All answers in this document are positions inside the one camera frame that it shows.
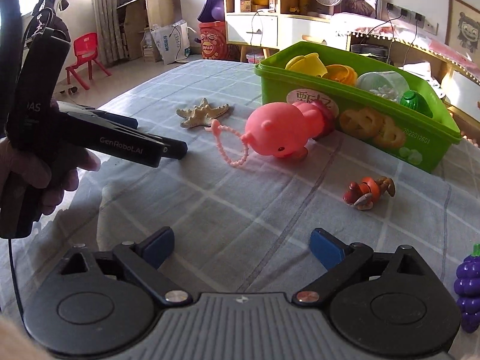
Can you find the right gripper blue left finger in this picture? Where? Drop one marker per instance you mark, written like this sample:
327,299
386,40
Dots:
157,248

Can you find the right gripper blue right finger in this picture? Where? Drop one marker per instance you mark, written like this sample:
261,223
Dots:
328,249

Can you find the green plastic bowl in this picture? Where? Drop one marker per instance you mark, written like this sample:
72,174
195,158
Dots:
416,102

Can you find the orange plastic bowl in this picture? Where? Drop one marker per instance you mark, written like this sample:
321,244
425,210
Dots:
342,74

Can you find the clear cotton swab jar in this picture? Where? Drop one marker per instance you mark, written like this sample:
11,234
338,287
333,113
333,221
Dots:
389,85

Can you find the yellow plastic bowl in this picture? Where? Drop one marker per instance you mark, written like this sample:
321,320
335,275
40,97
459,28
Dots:
310,65

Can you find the person left hand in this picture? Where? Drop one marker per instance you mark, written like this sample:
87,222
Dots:
37,174

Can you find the small orange figure toy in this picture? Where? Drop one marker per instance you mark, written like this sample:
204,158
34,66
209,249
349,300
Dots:
364,195

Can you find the red plastic child chair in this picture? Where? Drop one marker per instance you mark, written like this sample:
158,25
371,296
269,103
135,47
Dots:
85,49

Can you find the grey checked table cloth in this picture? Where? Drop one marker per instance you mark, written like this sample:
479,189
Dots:
243,229

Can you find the pink rubber pig toy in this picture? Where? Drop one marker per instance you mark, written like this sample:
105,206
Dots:
279,130

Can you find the purple grape toy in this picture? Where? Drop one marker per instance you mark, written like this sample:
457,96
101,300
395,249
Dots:
467,288

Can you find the beige starfish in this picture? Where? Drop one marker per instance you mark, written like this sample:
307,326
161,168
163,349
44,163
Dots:
201,115

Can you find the green plastic bin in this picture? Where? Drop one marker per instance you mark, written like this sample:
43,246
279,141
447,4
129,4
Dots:
387,125

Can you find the white cardboard box on floor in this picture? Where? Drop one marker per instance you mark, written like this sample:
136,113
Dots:
172,41

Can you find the purple hanging cloth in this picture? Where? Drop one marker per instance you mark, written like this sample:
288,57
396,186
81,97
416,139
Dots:
212,11

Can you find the pink lace cloth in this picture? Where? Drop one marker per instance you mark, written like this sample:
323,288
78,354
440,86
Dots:
391,30

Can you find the wooden white drawer cabinet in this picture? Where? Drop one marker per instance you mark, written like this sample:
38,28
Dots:
306,20

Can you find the framed cartoon girl picture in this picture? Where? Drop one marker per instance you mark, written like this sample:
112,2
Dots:
463,29

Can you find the wall power outlet strip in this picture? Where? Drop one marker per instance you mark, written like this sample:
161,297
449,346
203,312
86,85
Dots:
412,17

